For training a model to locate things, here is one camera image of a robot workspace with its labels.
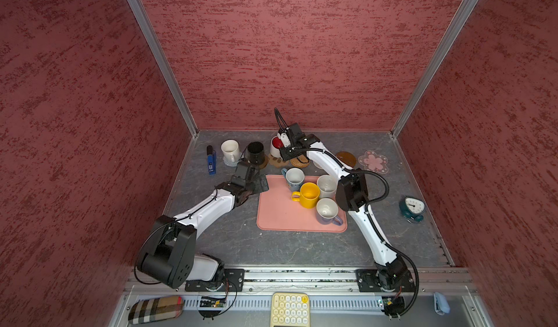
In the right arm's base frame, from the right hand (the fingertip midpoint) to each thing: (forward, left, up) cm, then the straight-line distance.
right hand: (283, 155), depth 103 cm
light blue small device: (-60, -49, -4) cm, 78 cm away
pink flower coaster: (0, -47, -8) cm, 48 cm away
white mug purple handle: (-26, -18, -5) cm, 32 cm away
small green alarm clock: (-28, -53, -3) cm, 60 cm away
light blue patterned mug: (-11, -5, -2) cm, 12 cm away
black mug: (-1, +13, +3) cm, 14 cm away
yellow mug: (-19, -11, -6) cm, 23 cm away
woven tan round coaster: (-10, -8, +8) cm, 15 cm away
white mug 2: (-20, -18, +4) cm, 27 cm away
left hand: (-18, +12, +1) cm, 21 cm away
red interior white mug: (+3, +4, +5) cm, 7 cm away
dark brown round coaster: (0, +9, -6) cm, 11 cm away
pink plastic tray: (-26, +3, -6) cm, 27 cm away
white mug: (+4, +26, +1) cm, 26 cm away
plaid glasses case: (-58, +41, -2) cm, 72 cm away
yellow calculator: (-60, -1, -5) cm, 60 cm away
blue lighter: (+1, +36, -4) cm, 36 cm away
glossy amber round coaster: (+3, -34, -7) cm, 34 cm away
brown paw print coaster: (0, +3, -5) cm, 6 cm away
